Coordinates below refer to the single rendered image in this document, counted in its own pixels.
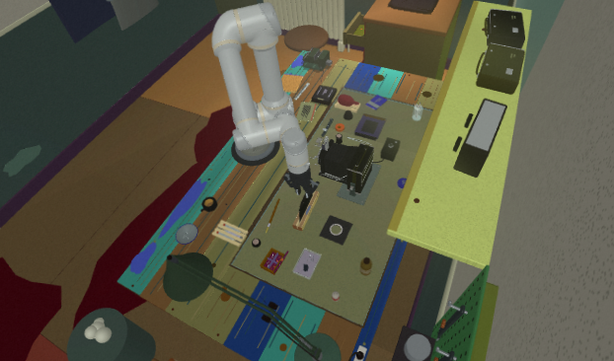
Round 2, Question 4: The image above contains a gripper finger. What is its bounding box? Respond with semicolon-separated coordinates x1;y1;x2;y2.
285;180;307;225
303;181;319;222

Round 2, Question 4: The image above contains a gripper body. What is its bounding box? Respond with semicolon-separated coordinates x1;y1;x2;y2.
284;167;314;196

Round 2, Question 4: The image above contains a wooden slide rack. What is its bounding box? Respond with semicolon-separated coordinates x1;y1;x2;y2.
292;191;321;232

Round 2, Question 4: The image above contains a black square lens board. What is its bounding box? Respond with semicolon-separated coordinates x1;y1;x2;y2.
319;214;354;247

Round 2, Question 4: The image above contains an olive bench mat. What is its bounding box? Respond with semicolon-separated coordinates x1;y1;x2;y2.
229;89;429;327

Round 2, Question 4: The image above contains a green bench vise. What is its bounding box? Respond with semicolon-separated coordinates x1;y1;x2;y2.
302;47;333;72

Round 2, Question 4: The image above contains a grey card with parts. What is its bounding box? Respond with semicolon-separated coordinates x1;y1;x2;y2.
292;248;323;279

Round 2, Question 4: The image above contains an orange parts box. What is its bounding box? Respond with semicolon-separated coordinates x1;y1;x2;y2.
259;248;289;275

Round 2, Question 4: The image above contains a tan card with screwdrivers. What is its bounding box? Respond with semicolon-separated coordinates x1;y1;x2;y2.
210;219;250;248

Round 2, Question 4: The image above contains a black flat tray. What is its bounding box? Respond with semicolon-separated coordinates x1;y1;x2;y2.
310;85;339;107

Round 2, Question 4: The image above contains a small black box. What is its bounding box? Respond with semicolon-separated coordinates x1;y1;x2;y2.
380;137;402;163

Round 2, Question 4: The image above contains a grey round magnifier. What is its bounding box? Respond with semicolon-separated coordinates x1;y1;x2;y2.
174;222;200;247

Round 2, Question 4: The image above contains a green desk lamp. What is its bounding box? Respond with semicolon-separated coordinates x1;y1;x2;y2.
162;251;343;361

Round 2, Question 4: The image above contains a yellow green shelf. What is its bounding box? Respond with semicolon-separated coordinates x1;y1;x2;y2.
386;0;534;269

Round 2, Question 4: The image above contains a brown round stool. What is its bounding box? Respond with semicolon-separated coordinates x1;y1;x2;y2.
284;24;331;53

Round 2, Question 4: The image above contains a yellow open box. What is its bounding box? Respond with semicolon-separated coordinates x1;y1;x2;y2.
342;11;367;49

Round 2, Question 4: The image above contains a white radiator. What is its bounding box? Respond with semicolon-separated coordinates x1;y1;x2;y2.
270;0;346;32

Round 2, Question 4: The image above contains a black box with grey disc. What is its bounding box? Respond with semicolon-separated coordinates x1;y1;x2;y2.
391;325;437;361

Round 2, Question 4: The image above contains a brown wooden cabinet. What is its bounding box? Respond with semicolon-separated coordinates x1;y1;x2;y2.
362;0;462;79

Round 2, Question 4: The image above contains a black box with grey top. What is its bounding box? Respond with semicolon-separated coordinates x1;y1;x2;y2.
452;98;509;179

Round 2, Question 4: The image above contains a green pegboard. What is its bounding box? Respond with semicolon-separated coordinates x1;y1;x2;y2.
430;264;491;361

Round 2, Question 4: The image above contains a green lamp with white bulbs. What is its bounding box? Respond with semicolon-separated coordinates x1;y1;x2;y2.
66;307;157;361

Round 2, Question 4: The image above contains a dark olive case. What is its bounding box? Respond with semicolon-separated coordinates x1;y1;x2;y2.
475;42;526;96

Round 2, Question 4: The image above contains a black square case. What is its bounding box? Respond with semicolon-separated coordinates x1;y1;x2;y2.
484;8;527;50

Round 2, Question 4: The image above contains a wooden handled brush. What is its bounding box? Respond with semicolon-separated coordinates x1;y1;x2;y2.
265;197;282;235

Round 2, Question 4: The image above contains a black folding plate camera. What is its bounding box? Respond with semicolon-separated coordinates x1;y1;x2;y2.
317;140;375;194

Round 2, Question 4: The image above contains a grey camera stand plate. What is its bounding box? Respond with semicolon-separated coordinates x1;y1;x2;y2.
336;164;381;206

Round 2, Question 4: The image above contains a dark round base plate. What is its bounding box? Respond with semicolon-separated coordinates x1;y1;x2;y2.
230;141;279;168

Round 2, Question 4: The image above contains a purple black square frame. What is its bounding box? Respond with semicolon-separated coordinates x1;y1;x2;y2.
353;112;387;140

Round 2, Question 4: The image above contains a blue bench rail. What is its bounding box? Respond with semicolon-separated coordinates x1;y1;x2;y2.
345;239;409;361

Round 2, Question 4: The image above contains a grey wall poster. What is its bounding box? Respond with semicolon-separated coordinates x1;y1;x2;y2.
108;0;161;32

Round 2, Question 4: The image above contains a dark blue wall poster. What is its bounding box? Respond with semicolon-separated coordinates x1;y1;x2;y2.
47;0;118;44

